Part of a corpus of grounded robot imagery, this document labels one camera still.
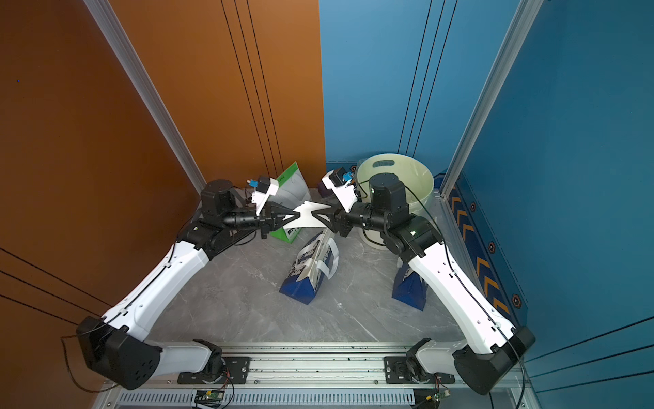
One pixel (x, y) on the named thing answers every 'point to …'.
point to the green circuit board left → (209, 398)
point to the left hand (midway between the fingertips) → (299, 213)
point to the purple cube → (324, 192)
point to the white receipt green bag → (306, 220)
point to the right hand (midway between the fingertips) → (322, 205)
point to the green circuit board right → (428, 398)
